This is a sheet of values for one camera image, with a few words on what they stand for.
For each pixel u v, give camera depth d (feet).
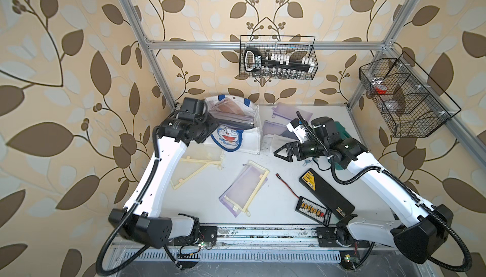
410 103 2.42
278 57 2.70
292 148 2.03
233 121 2.87
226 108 3.16
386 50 2.99
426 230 1.21
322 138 1.88
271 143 3.28
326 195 2.77
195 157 3.22
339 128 3.45
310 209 2.63
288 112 3.82
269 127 3.67
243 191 2.86
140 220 1.23
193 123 1.73
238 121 2.88
